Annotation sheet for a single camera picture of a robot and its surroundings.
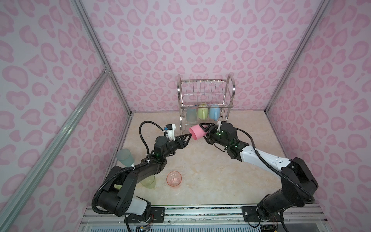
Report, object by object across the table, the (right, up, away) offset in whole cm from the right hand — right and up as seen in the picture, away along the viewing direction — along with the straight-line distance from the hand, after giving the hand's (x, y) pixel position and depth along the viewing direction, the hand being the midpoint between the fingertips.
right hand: (199, 126), depth 79 cm
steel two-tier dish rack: (+3, +18, +31) cm, 36 cm away
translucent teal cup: (-47, -20, +14) cm, 53 cm away
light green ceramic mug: (+4, +9, +25) cm, 27 cm away
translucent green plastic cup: (-29, -33, +5) cm, 44 cm away
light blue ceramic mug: (+12, +9, +24) cm, 28 cm away
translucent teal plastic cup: (-4, +8, +30) cm, 32 cm away
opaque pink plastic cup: (-1, -3, -2) cm, 4 cm away
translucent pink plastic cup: (-15, -31, +6) cm, 34 cm away
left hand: (-5, -4, +2) cm, 6 cm away
